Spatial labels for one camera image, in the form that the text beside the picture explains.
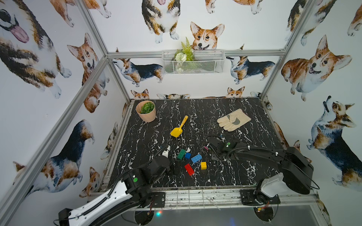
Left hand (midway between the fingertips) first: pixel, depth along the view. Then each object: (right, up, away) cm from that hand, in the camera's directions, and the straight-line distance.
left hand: (176, 160), depth 75 cm
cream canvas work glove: (+39, +18, +31) cm, 53 cm away
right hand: (+22, 0, +9) cm, 23 cm away
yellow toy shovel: (-2, +11, +26) cm, 28 cm away
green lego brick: (+1, -1, +15) cm, 15 cm away
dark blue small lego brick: (+6, -2, +13) cm, 14 cm away
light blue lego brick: (+11, -3, +12) cm, 16 cm away
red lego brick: (+7, -8, +8) cm, 13 cm away
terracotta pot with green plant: (-24, +26, +26) cm, 44 cm away
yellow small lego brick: (+15, -6, +7) cm, 18 cm away
